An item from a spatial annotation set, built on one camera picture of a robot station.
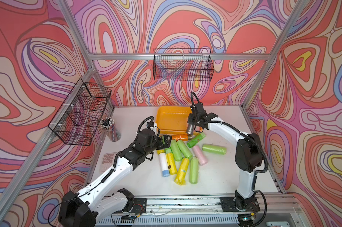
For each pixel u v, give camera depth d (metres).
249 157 0.51
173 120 1.11
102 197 0.44
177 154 0.88
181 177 0.80
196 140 0.96
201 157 0.88
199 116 0.71
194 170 0.83
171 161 0.87
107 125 0.86
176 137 0.96
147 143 0.58
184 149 0.91
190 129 0.91
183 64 0.96
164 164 0.86
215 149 0.91
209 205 0.75
